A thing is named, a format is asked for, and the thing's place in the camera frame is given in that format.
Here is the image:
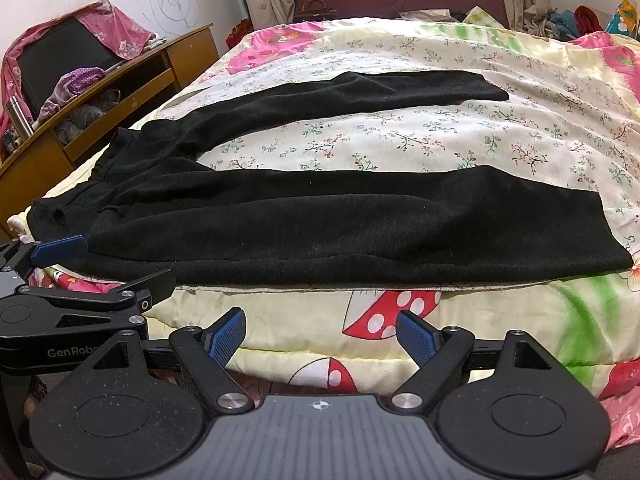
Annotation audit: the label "purple crumpled cloth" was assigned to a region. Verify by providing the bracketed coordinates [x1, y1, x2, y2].
[38, 67, 106, 124]

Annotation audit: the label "black pants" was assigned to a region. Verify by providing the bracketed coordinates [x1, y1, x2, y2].
[27, 70, 632, 286]

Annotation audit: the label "wooden desk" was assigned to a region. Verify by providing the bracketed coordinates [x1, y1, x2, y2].
[1, 25, 218, 242]

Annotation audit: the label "black monitor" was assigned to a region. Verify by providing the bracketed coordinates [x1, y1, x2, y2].
[17, 18, 122, 118]

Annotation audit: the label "floral bed quilt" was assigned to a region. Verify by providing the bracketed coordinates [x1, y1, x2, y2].
[6, 16, 640, 453]

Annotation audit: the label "steel water bottle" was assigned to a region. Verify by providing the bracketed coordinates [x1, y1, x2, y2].
[6, 96, 34, 141]

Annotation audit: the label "pink floral cloth cover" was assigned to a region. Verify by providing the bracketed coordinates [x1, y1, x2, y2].
[1, 0, 155, 133]

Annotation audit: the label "red cloth by desk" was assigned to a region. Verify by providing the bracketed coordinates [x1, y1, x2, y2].
[226, 18, 254, 49]

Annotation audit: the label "clothes pile by wall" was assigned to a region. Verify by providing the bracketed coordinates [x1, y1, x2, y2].
[523, 0, 639, 41]

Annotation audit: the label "brown handbag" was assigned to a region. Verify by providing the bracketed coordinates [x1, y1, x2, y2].
[293, 0, 337, 23]

